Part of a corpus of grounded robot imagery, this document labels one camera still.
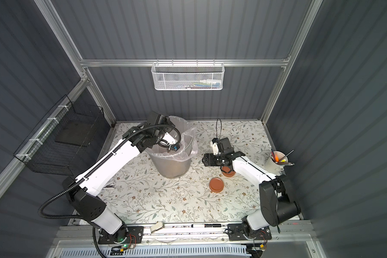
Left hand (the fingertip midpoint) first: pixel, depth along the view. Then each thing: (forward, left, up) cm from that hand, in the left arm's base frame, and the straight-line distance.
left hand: (164, 122), depth 75 cm
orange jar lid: (-11, -33, -32) cm, 47 cm away
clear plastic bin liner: (-9, -11, -6) cm, 15 cm away
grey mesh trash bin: (-8, 0, -25) cm, 26 cm away
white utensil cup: (-10, -58, -21) cm, 62 cm away
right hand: (-6, -23, -23) cm, 33 cm away
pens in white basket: (+29, -18, +1) cm, 34 cm away
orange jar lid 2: (-17, -26, -33) cm, 45 cm away
